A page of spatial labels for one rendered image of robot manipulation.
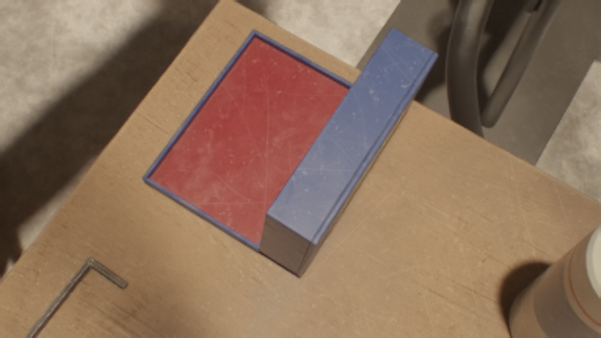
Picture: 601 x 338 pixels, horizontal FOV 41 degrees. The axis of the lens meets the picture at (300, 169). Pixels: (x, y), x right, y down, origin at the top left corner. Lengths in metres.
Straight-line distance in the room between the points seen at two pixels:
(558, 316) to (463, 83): 0.33
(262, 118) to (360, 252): 0.14
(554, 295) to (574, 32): 0.83
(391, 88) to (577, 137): 0.72
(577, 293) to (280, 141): 0.28
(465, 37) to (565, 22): 0.54
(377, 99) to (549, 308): 0.17
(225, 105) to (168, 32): 0.61
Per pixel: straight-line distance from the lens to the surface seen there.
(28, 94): 1.26
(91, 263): 0.63
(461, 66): 0.78
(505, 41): 1.26
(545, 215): 0.65
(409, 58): 0.55
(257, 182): 0.63
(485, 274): 0.63
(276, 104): 0.66
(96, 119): 1.21
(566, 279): 0.49
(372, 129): 0.52
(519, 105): 1.22
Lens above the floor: 1.06
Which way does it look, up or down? 69 degrees down
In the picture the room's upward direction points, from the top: straight up
